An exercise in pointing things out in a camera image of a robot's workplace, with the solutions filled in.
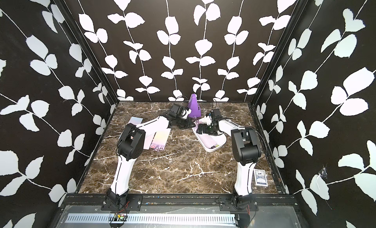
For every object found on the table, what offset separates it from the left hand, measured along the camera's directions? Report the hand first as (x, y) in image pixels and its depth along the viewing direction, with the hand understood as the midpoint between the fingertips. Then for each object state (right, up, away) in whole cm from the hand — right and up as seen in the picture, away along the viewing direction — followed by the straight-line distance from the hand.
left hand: (197, 123), depth 96 cm
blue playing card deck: (+36, -30, -14) cm, 49 cm away
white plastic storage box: (+9, -13, 0) cm, 16 cm away
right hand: (+3, -4, +4) cm, 6 cm away
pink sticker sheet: (-46, +1, +12) cm, 48 cm away
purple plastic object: (-1, +12, +11) cm, 16 cm away
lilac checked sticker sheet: (0, 0, +2) cm, 2 cm away
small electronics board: (-39, -45, -25) cm, 65 cm away
